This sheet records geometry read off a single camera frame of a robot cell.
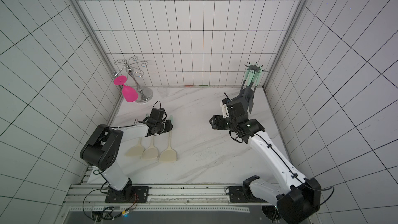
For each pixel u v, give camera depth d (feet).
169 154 2.80
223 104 2.28
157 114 2.52
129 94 3.06
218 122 2.19
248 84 2.61
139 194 2.37
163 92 3.67
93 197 2.27
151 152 2.81
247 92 2.74
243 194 2.37
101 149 1.56
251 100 3.00
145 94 3.75
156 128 2.44
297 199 1.19
